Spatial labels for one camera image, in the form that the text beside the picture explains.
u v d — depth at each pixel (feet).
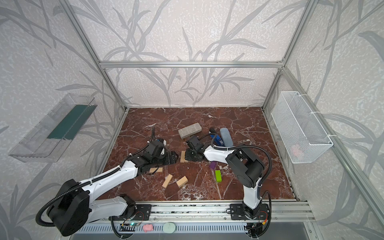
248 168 1.58
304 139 1.98
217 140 3.25
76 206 1.31
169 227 2.23
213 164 2.97
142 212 2.37
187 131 3.34
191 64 3.11
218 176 2.78
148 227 2.23
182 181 2.70
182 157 3.04
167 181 2.73
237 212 2.42
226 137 3.28
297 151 2.38
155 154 2.19
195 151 2.37
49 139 2.11
